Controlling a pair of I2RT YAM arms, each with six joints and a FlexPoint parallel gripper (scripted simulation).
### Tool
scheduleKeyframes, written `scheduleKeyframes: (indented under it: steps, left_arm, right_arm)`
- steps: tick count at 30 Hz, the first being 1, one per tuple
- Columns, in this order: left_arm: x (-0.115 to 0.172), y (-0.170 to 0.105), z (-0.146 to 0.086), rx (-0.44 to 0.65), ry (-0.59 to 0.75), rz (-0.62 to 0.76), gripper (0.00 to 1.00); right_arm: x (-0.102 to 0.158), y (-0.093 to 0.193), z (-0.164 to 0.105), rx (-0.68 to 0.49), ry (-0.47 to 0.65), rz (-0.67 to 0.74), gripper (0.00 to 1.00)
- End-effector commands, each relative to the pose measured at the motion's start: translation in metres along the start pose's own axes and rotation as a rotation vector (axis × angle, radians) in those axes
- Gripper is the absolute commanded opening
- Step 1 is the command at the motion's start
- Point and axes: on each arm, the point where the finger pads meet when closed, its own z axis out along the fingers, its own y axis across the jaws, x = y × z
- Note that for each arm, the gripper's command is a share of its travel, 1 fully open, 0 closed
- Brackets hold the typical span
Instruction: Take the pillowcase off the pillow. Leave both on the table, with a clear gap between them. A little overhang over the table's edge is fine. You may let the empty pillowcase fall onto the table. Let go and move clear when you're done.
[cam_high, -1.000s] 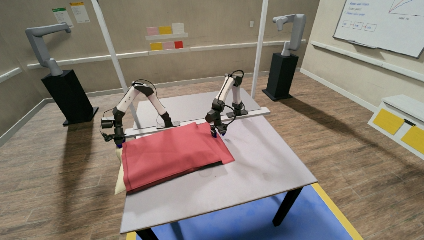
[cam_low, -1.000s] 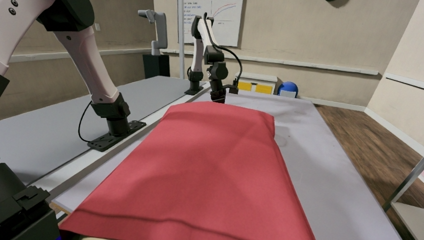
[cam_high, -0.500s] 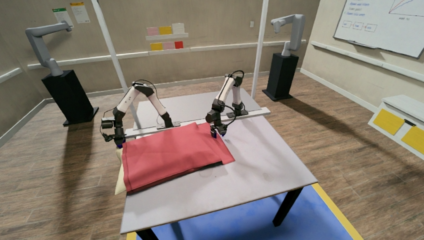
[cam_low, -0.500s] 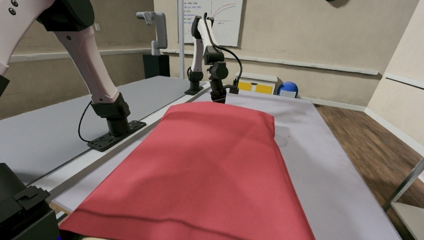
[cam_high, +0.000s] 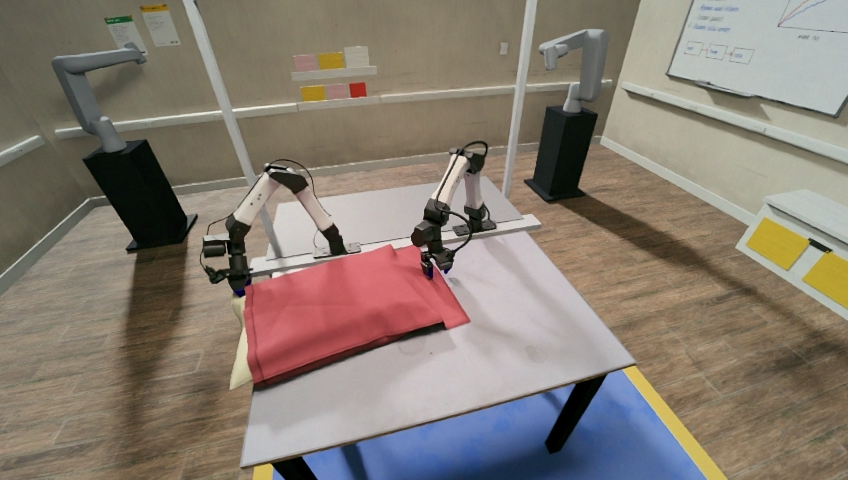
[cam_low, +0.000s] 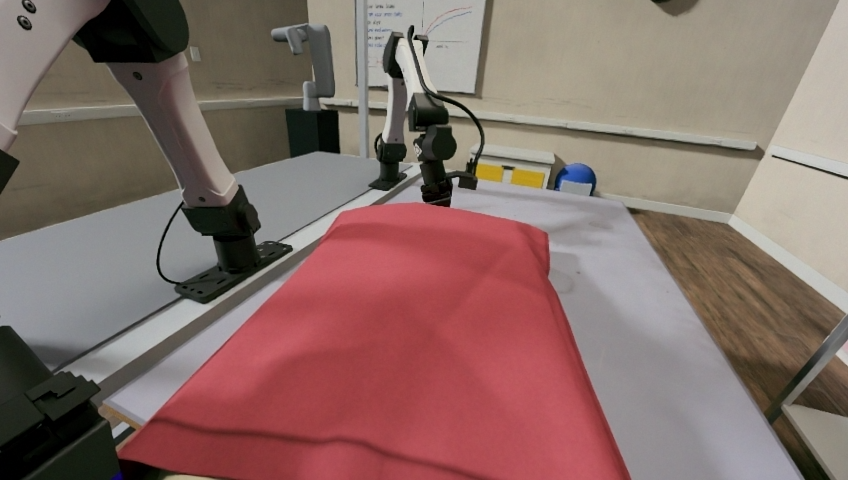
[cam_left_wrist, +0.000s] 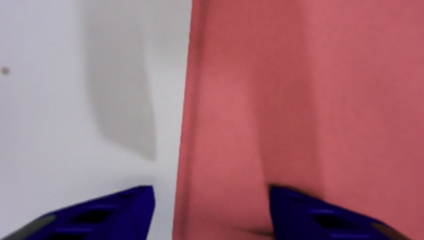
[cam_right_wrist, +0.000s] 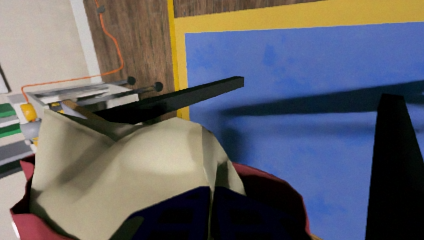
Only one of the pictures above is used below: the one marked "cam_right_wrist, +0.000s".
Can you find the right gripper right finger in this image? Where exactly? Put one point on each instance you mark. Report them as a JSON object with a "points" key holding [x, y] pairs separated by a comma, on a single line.
{"points": [[232, 212]]}

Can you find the red pillowcase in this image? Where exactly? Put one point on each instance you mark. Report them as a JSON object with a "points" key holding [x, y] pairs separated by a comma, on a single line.
{"points": [[259, 185]]}

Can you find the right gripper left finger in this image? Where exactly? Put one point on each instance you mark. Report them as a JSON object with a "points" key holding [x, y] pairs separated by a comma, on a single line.
{"points": [[189, 207]]}

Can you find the cream pillow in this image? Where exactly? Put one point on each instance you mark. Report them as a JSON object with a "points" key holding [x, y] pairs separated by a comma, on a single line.
{"points": [[90, 175]]}

